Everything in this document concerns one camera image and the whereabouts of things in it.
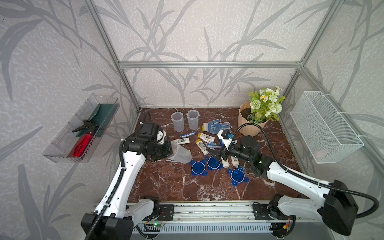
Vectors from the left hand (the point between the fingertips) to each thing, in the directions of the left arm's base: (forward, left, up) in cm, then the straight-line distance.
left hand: (174, 152), depth 73 cm
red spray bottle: (-6, +34, +14) cm, 38 cm away
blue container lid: (+1, -12, -21) cm, 25 cm away
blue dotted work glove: (+32, -24, -20) cm, 44 cm away
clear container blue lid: (+28, +2, -7) cm, 29 cm away
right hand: (+4, -19, +4) cm, 20 cm away
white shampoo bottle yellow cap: (+2, -28, -18) cm, 34 cm away
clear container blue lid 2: (+31, -8, -8) cm, 33 cm away
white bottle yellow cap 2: (+14, -14, -18) cm, 27 cm away
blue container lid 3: (-4, -35, -20) cm, 41 cm away
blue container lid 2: (+3, -21, -20) cm, 29 cm away
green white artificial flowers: (+27, -50, +7) cm, 58 cm away
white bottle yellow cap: (+20, -17, -17) cm, 32 cm away
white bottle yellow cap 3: (+18, -1, -19) cm, 26 cm away
